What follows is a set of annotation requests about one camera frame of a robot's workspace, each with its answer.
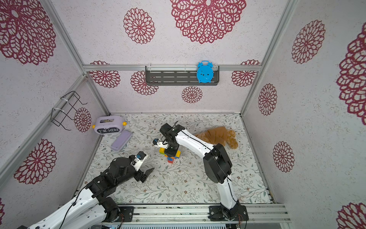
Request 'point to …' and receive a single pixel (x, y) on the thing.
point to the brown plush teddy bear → (219, 135)
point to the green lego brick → (165, 154)
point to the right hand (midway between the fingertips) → (170, 152)
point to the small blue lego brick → (170, 159)
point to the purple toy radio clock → (109, 124)
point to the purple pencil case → (121, 140)
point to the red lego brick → (171, 162)
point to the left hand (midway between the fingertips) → (146, 163)
